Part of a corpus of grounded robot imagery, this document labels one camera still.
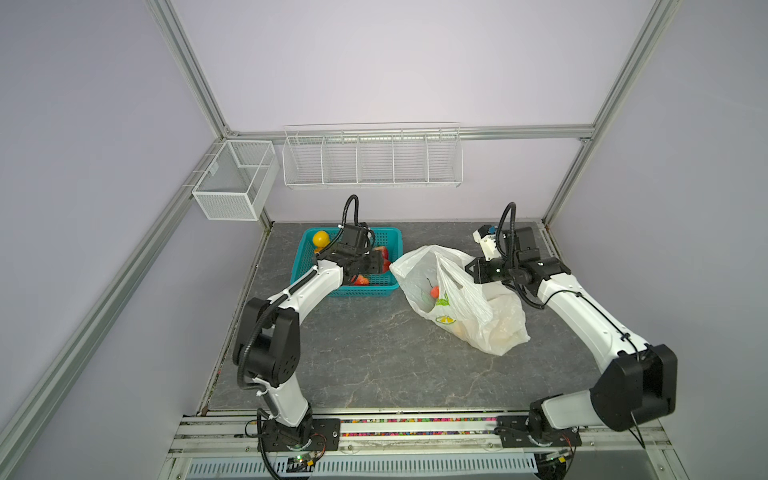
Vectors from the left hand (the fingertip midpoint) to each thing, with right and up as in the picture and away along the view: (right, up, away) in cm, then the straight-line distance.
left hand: (376, 262), depth 91 cm
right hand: (+27, -2, -8) cm, 28 cm away
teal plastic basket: (+4, +7, +16) cm, 18 cm away
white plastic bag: (+19, -6, -12) cm, 24 cm away
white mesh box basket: (-48, +26, +11) cm, 56 cm away
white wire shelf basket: (-2, +35, +6) cm, 36 cm away
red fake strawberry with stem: (-5, -7, +8) cm, 12 cm away
